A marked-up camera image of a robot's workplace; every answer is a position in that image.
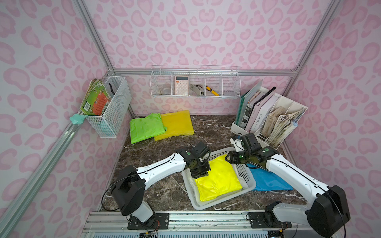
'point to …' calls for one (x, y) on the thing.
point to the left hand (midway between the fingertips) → (210, 171)
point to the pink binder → (260, 110)
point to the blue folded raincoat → (266, 181)
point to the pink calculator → (181, 85)
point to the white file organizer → (276, 125)
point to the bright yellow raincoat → (222, 179)
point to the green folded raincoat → (143, 129)
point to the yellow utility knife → (209, 89)
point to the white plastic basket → (190, 192)
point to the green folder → (244, 100)
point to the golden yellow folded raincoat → (178, 123)
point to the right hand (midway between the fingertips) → (227, 157)
